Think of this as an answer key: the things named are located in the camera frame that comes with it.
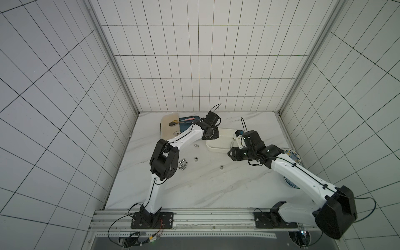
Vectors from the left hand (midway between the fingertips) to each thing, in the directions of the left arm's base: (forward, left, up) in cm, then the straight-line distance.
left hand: (213, 138), depth 94 cm
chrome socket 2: (-11, +11, -7) cm, 17 cm away
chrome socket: (0, +11, -8) cm, 14 cm away
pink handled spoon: (+20, +18, -5) cm, 27 cm away
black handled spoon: (+18, +28, -7) cm, 34 cm away
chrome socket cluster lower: (-16, +18, -8) cm, 26 cm away
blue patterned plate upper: (-8, -49, -5) cm, 50 cm away
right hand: (-14, -6, +6) cm, 16 cm away
